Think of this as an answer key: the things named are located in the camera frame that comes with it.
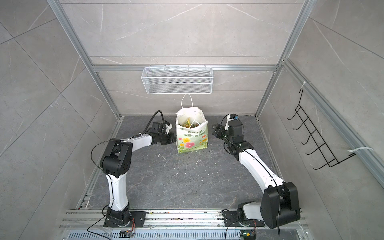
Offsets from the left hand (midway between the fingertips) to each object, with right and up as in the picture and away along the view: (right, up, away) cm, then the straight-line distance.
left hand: (177, 136), depth 101 cm
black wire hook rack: (+67, -7, -43) cm, 79 cm away
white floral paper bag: (+11, +4, -19) cm, 22 cm away
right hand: (+25, +7, -16) cm, 31 cm away
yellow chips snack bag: (+9, +7, -10) cm, 15 cm away
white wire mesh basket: (0, +38, 0) cm, 38 cm away
